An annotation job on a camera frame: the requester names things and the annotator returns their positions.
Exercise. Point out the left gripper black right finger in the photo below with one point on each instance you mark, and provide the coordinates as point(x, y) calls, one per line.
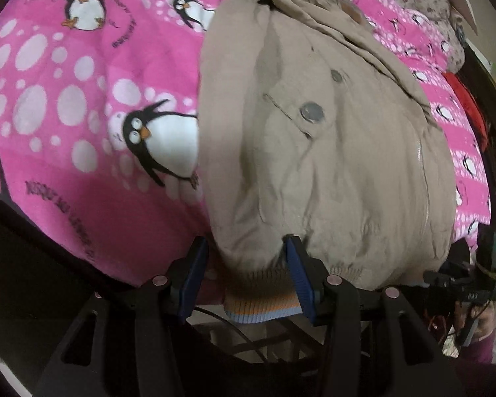
point(375, 343)

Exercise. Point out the pink penguin blanket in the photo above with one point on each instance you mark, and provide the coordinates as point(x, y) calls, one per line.
point(100, 131)

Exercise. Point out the right hand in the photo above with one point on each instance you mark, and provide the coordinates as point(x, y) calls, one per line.
point(484, 318)

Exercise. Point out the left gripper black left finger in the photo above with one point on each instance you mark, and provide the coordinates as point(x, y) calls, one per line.
point(125, 344)

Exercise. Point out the dark wooden bed frame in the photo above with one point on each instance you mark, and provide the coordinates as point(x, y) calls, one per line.
point(481, 85)

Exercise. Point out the red cushion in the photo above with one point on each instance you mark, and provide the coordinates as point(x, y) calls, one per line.
point(470, 108)

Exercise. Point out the beige jacket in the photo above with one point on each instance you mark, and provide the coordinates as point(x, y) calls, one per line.
point(309, 126)

